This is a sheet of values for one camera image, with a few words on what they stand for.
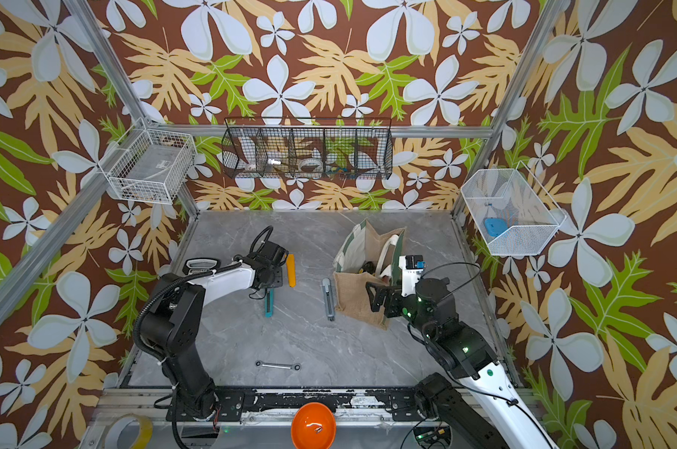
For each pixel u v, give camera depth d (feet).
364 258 3.32
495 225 2.64
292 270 3.33
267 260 2.52
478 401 1.37
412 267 1.89
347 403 2.47
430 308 1.60
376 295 1.99
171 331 1.59
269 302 2.99
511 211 2.74
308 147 3.15
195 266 3.42
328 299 3.06
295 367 2.64
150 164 2.82
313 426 2.33
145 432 2.21
